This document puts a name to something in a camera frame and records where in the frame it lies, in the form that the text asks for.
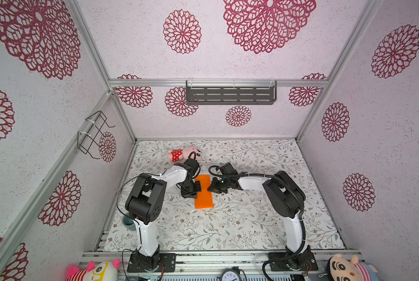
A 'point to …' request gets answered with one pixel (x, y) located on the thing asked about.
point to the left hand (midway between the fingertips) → (197, 198)
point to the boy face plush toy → (340, 268)
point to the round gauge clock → (232, 274)
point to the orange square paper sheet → (203, 199)
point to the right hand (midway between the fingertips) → (207, 188)
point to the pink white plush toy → (102, 271)
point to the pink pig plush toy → (179, 155)
